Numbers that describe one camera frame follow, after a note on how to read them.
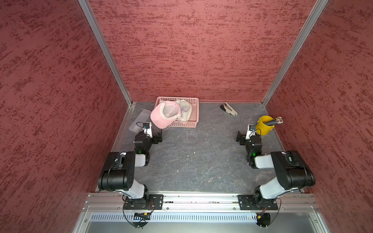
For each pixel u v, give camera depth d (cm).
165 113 101
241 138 84
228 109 115
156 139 84
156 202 73
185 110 107
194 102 117
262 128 95
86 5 70
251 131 79
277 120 89
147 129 80
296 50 88
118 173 45
